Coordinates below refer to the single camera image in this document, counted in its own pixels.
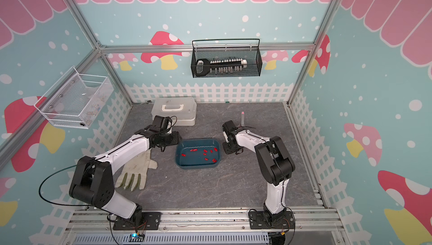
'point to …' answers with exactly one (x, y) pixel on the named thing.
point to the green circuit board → (136, 237)
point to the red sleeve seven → (205, 154)
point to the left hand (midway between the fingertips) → (178, 141)
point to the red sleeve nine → (214, 160)
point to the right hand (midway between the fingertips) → (230, 148)
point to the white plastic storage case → (184, 108)
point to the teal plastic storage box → (197, 153)
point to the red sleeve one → (193, 150)
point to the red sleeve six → (215, 149)
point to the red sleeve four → (205, 150)
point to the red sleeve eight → (206, 159)
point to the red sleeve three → (183, 154)
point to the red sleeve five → (211, 151)
